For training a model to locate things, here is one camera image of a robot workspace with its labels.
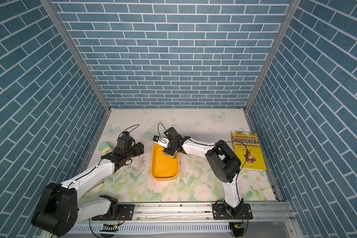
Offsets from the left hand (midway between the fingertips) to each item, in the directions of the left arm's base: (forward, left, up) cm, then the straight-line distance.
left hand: (142, 146), depth 89 cm
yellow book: (+2, -66, -5) cm, 67 cm away
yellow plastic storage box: (-9, -13, -8) cm, 18 cm away
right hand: (+3, -14, -3) cm, 15 cm away
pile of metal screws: (-7, -20, +2) cm, 21 cm away
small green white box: (-1, +23, -1) cm, 23 cm away
